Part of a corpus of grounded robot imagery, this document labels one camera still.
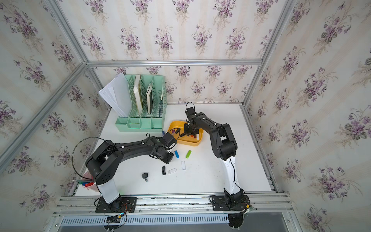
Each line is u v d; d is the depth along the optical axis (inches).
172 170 33.2
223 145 22.3
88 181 28.2
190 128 34.7
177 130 41.0
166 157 31.3
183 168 33.8
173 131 40.2
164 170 33.6
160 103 47.8
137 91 36.7
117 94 37.5
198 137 38.6
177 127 40.9
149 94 38.8
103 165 18.3
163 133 40.0
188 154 35.8
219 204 28.7
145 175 31.8
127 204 28.7
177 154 35.9
